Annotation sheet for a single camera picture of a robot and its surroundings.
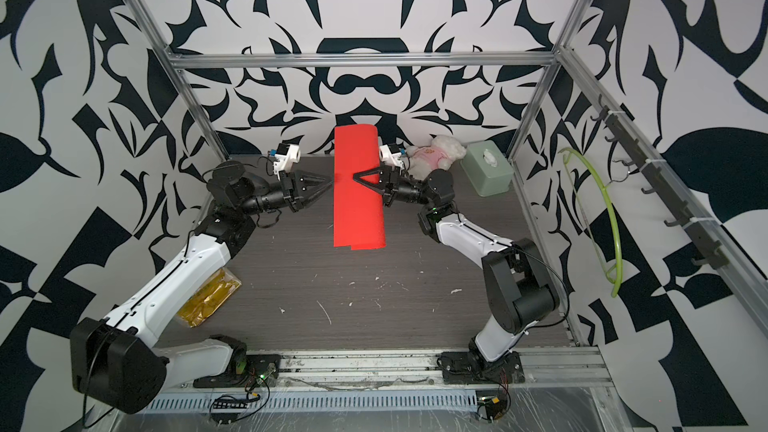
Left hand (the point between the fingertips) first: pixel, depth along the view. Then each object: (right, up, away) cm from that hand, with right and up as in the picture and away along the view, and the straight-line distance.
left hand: (330, 178), depth 64 cm
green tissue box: (+48, +5, +42) cm, 64 cm away
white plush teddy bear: (+30, +9, +44) cm, 55 cm away
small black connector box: (+37, -54, +7) cm, 66 cm away
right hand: (+5, -2, +3) cm, 6 cm away
